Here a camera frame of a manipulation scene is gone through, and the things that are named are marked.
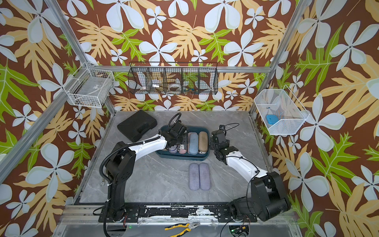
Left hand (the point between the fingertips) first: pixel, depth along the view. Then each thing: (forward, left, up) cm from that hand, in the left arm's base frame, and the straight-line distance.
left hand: (185, 136), depth 95 cm
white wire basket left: (+16, +56, +26) cm, 64 cm away
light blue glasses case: (-3, -5, -3) cm, 6 cm away
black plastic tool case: (+11, +38, -5) cm, 40 cm away
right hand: (-4, -19, +2) cm, 20 cm away
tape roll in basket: (+28, +8, +18) cm, 34 cm away
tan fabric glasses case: (-3, -11, -2) cm, 12 cm away
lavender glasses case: (-25, -5, -6) cm, 26 cm away
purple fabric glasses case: (-7, +8, -6) cm, 12 cm away
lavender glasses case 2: (-27, -11, -6) cm, 30 cm away
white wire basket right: (+5, -55, +17) cm, 58 cm away
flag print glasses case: (-9, +2, -2) cm, 9 cm away
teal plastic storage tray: (-9, +13, -8) cm, 18 cm away
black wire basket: (+32, +8, +22) cm, 40 cm away
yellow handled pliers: (-48, -3, -7) cm, 48 cm away
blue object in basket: (-1, -48, +18) cm, 51 cm away
